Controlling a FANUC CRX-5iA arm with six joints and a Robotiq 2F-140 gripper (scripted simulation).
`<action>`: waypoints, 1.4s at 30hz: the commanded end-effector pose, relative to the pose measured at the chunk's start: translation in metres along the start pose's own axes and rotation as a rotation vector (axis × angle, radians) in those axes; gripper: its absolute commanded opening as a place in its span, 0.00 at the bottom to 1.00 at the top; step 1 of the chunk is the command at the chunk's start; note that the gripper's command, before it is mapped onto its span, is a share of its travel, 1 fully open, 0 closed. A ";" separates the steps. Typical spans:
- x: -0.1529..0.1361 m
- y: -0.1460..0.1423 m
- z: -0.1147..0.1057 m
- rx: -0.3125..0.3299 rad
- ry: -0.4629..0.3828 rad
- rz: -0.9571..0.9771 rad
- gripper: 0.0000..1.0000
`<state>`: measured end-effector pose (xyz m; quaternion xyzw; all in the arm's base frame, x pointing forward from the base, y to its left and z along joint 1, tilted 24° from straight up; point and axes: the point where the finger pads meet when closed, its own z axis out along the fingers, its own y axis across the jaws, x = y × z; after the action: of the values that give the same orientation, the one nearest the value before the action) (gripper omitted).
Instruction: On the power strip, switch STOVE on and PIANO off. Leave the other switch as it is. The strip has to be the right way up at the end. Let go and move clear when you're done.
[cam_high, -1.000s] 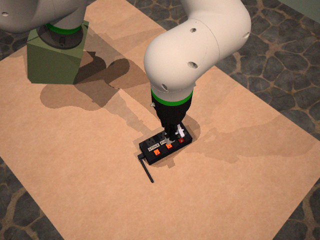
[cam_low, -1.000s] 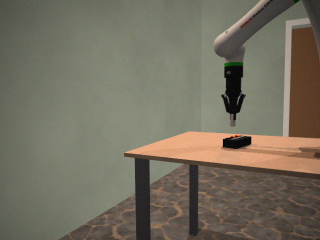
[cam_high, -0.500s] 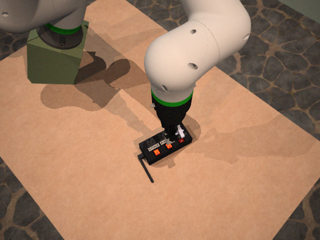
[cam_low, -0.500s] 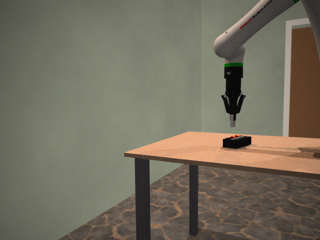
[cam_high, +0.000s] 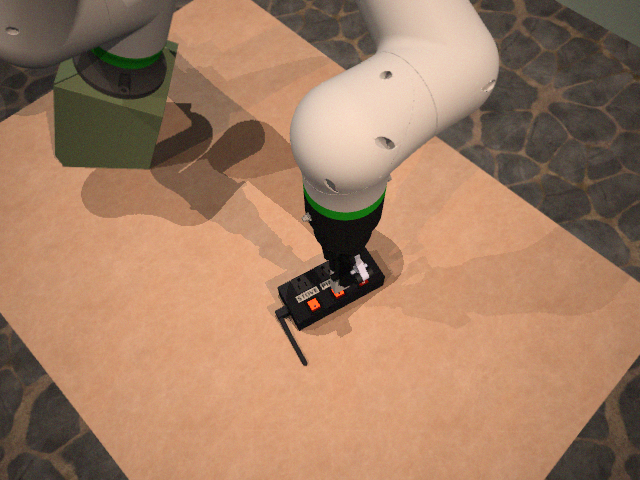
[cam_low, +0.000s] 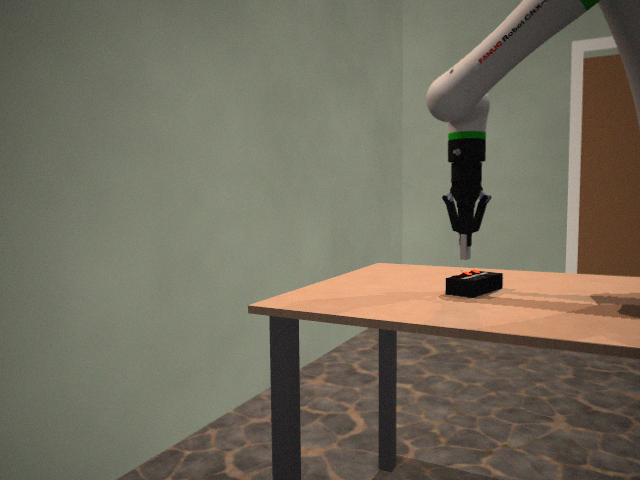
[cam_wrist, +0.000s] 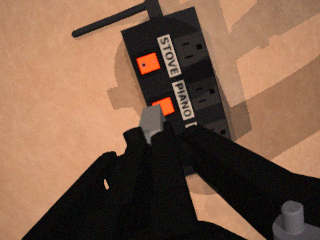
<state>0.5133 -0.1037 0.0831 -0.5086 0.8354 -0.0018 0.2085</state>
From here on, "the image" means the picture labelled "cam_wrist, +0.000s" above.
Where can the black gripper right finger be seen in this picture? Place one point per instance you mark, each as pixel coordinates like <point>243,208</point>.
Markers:
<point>279,204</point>

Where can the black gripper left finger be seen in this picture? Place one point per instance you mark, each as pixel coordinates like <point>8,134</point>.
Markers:
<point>126,206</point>

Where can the black power strip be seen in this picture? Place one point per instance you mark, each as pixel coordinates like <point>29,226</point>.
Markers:
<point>172,65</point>

